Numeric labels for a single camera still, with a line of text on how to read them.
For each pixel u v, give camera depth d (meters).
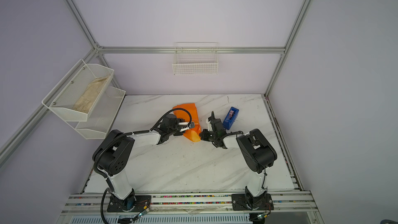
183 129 0.84
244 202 0.73
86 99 0.78
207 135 0.86
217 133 0.78
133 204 0.71
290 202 0.76
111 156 0.49
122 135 0.52
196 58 0.96
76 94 0.77
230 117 1.01
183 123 0.86
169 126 0.76
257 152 0.50
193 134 0.98
